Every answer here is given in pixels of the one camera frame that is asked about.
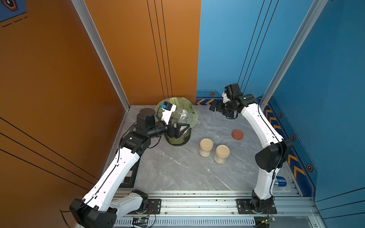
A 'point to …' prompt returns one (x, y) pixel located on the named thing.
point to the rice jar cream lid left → (206, 145)
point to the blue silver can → (280, 181)
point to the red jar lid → (237, 134)
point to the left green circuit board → (140, 222)
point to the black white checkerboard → (129, 180)
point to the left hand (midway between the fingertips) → (183, 121)
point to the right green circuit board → (267, 221)
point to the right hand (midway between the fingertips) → (216, 110)
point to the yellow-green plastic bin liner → (180, 102)
